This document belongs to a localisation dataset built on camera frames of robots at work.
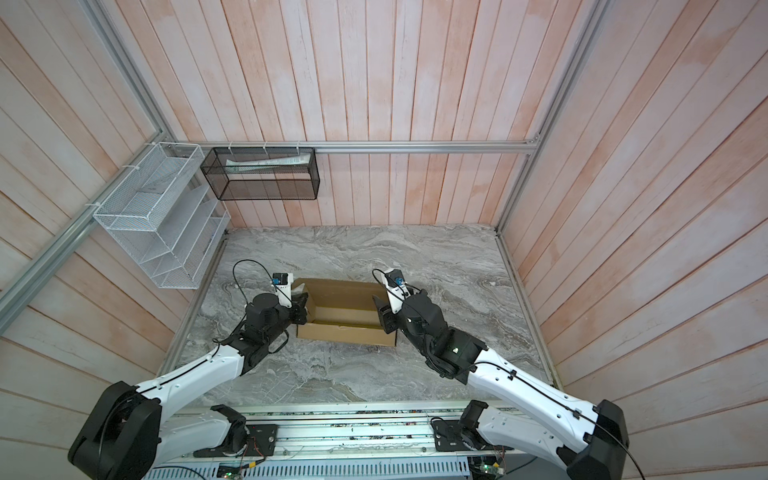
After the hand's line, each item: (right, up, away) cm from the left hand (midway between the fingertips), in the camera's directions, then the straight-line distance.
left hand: (308, 299), depth 86 cm
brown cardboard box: (+9, -6, +12) cm, 16 cm away
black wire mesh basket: (-20, +42, +18) cm, 51 cm away
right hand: (+22, +4, -13) cm, 26 cm away
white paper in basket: (-23, +41, +4) cm, 47 cm away
